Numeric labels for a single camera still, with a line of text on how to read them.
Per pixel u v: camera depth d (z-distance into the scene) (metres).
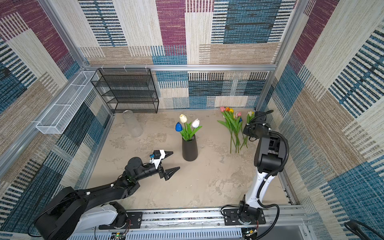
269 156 0.55
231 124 1.08
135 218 0.75
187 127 0.78
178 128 0.71
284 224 0.73
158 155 0.64
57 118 0.71
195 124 0.76
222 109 1.13
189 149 0.91
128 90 1.09
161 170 0.69
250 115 1.11
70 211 0.42
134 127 1.00
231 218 0.73
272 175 0.54
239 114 1.10
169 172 0.69
